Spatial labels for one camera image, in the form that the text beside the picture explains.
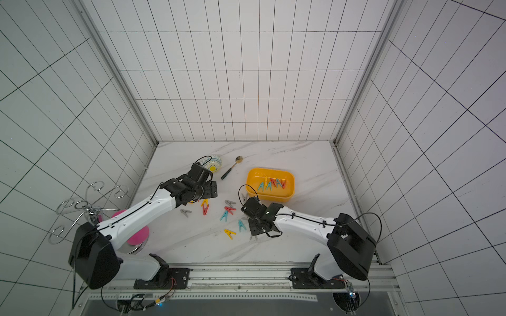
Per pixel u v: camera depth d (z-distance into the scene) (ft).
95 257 1.31
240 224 2.86
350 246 1.38
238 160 3.61
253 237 2.74
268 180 3.30
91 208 2.00
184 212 2.95
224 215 2.95
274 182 3.31
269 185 3.22
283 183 3.29
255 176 3.31
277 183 3.30
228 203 3.04
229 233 2.75
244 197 3.14
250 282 2.39
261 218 1.97
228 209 3.01
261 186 3.20
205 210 3.00
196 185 2.08
